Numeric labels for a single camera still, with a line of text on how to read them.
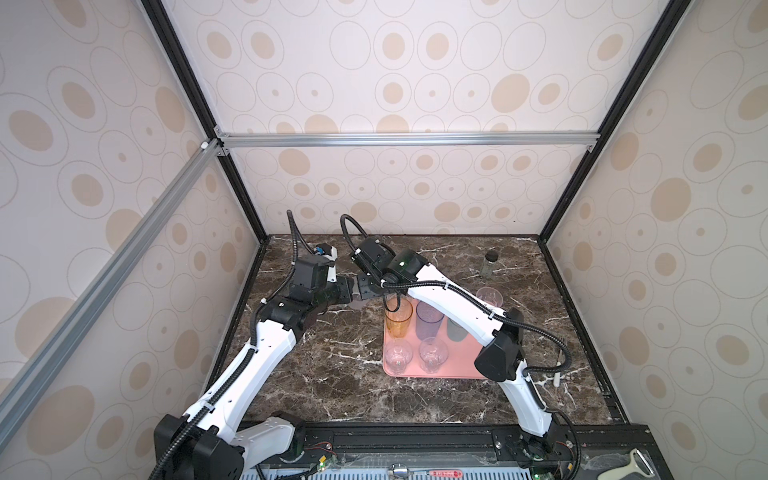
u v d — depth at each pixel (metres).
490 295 1.02
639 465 0.71
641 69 0.76
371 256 0.61
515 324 0.50
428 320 0.81
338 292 0.68
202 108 0.83
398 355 0.89
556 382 0.83
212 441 0.37
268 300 0.56
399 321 0.83
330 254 0.69
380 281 0.56
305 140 0.90
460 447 0.75
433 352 0.84
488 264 1.03
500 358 0.57
